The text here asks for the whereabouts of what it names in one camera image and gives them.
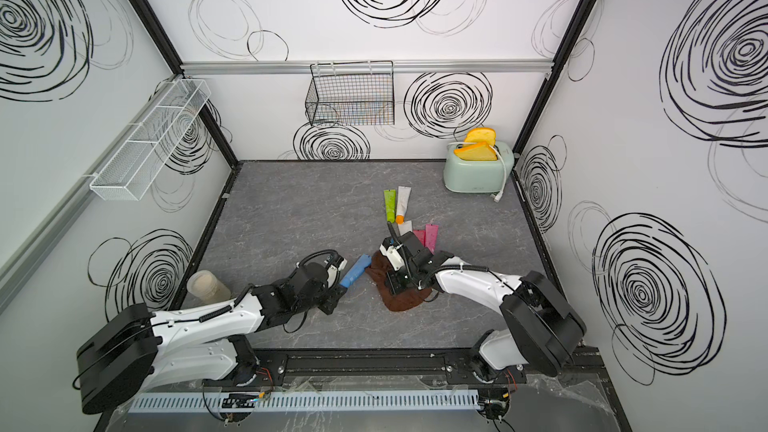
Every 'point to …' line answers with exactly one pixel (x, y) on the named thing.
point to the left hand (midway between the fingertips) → (342, 289)
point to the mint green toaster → (473, 175)
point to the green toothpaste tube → (390, 204)
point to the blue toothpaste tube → (363, 262)
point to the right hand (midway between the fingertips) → (386, 285)
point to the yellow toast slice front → (478, 152)
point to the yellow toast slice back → (481, 135)
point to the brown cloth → (377, 270)
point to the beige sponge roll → (208, 286)
